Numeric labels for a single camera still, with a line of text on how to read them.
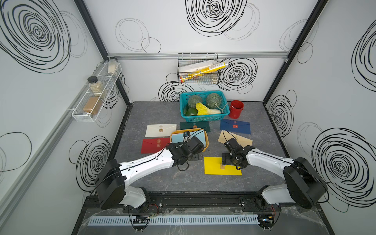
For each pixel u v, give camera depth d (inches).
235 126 41.4
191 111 40.5
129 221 27.3
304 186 16.8
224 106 41.4
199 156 28.0
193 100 42.5
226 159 31.5
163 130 40.6
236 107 41.6
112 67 34.0
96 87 27.8
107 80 37.6
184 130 38.8
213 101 42.6
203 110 40.9
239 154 26.6
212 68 33.3
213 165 34.2
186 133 28.4
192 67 34.3
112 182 15.7
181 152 22.3
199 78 33.5
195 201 29.7
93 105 26.3
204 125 41.5
